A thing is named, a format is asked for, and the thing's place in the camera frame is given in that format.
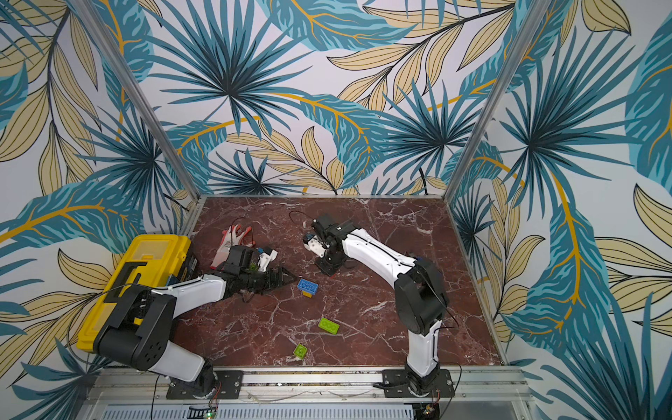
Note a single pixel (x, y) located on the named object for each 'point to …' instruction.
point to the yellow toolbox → (151, 261)
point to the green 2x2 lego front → (300, 350)
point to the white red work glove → (233, 236)
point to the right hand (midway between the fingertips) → (329, 265)
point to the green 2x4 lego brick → (328, 325)
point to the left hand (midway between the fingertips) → (288, 284)
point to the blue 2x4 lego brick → (308, 286)
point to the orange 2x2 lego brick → (306, 294)
